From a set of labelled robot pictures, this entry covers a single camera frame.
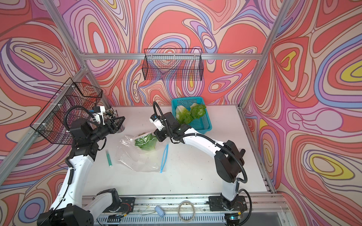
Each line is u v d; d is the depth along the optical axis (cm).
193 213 71
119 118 68
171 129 64
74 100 76
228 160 46
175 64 96
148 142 80
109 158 90
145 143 79
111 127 63
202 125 107
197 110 102
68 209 38
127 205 72
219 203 73
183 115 101
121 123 69
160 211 70
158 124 73
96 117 63
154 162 86
